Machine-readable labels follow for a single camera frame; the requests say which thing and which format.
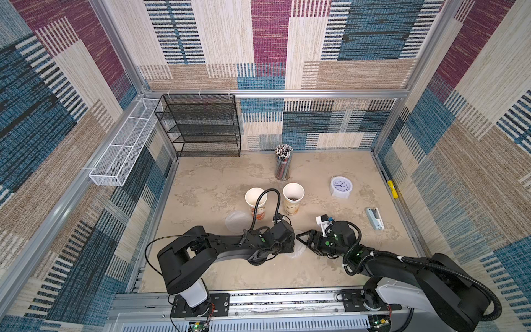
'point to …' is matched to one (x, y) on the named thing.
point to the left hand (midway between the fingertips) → (293, 246)
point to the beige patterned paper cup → (293, 193)
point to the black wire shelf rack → (202, 123)
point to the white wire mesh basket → (112, 168)
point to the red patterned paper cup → (252, 196)
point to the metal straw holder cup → (283, 161)
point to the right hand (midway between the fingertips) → (301, 243)
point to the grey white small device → (375, 218)
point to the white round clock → (341, 187)
